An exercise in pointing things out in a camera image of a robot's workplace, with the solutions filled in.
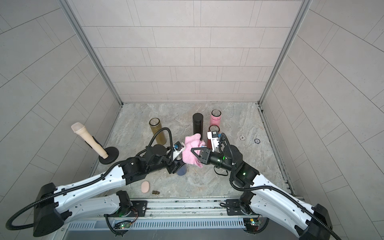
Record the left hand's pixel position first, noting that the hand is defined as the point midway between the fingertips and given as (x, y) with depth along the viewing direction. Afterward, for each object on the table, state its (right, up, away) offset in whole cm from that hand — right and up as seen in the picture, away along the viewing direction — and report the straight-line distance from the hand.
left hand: (186, 157), depth 73 cm
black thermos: (+6, +18, +11) cm, 22 cm away
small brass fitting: (-16, -19, +3) cm, 25 cm away
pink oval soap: (-21, -16, +3) cm, 27 cm away
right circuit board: (+31, -29, -4) cm, 43 cm away
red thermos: (+14, +14, +4) cm, 20 cm away
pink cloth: (+3, +9, -7) cm, 12 cm away
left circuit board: (-26, -28, -8) cm, 39 cm away
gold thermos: (-17, +15, +6) cm, 23 cm away
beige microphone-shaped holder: (-41, -1, +5) cm, 41 cm away
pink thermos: (+16, +19, +11) cm, 27 cm away
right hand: (+3, +4, -8) cm, 10 cm away
